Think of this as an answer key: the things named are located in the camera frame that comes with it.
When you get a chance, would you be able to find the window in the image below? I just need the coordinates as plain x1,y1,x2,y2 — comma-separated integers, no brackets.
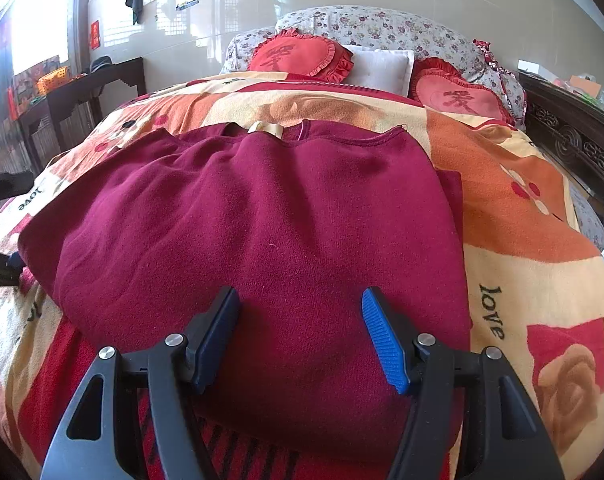
0,0,80,111

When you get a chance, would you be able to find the maroon sweater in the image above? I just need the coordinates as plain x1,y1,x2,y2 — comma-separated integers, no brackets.
18,122,472,466

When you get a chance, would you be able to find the red heart-shaped pillow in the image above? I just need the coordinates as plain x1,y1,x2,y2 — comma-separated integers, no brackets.
247,27,357,83
409,57,517,126

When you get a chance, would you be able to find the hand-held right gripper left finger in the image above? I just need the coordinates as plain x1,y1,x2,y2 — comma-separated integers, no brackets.
41,286,241,480

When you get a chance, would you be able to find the white pillow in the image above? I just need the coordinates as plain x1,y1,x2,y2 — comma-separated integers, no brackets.
342,44,415,98

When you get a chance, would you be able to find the colourful clutter on cabinet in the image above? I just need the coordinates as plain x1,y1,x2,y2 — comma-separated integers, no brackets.
546,74,604,121

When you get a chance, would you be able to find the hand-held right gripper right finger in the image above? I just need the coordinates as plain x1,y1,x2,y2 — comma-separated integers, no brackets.
362,287,565,480

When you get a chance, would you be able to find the rolled floral quilt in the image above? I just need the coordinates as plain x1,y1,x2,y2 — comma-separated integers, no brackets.
221,5,527,131

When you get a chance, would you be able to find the floral bed sheet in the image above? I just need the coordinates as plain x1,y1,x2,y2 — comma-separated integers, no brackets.
566,180,604,251

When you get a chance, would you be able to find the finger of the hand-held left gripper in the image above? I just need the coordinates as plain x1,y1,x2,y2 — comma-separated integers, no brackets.
0,245,25,288
0,169,36,211

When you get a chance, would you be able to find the dark carved wooden cabinet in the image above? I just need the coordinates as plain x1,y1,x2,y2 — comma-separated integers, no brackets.
516,62,604,241

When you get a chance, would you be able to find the printed orange and red blanket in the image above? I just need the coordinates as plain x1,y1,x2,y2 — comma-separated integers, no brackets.
0,67,604,480

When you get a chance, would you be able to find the orange plastic crate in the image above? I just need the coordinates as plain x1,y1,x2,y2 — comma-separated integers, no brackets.
37,67,72,95

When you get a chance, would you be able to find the dark wooden side table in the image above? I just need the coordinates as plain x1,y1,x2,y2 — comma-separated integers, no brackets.
19,57,148,161

